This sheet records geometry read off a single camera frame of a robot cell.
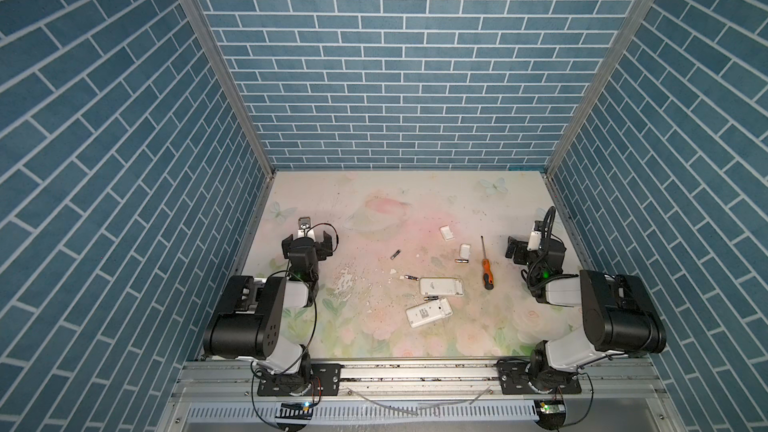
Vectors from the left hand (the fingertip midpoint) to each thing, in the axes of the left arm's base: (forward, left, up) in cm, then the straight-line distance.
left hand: (309, 232), depth 93 cm
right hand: (-2, -69, 0) cm, 69 cm away
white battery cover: (-3, -51, -8) cm, 51 cm away
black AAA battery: (-4, -27, -7) cm, 28 cm away
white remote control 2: (-15, -41, -7) cm, 44 cm away
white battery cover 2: (+4, -45, -7) cm, 46 cm away
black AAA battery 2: (-19, -37, -6) cm, 43 cm away
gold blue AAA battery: (-7, -49, -7) cm, 50 cm away
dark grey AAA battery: (-12, -32, -7) cm, 35 cm away
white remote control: (-23, -37, -7) cm, 44 cm away
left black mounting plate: (-39, -9, -8) cm, 41 cm away
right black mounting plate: (-41, -56, -6) cm, 70 cm away
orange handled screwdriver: (-14, -55, -4) cm, 57 cm away
